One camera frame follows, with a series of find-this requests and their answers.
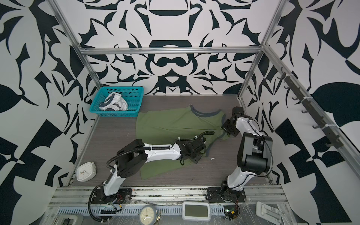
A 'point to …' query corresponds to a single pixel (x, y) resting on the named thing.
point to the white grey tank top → (114, 101)
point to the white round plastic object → (86, 171)
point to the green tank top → (165, 126)
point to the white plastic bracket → (268, 213)
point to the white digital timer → (196, 211)
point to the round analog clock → (147, 215)
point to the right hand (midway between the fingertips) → (225, 126)
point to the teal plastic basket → (133, 96)
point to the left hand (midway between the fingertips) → (198, 151)
